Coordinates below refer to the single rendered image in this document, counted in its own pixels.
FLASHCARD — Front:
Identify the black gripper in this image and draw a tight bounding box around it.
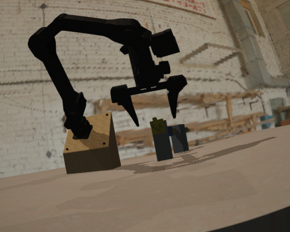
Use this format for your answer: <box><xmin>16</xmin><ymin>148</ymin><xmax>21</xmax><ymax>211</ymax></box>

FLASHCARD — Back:
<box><xmin>110</xmin><ymin>58</ymin><xmax>187</xmax><ymax>127</ymax></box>

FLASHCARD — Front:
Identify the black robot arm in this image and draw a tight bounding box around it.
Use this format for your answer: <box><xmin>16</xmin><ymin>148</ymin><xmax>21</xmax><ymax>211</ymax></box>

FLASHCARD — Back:
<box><xmin>28</xmin><ymin>13</ymin><xmax>180</xmax><ymax>140</ymax></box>

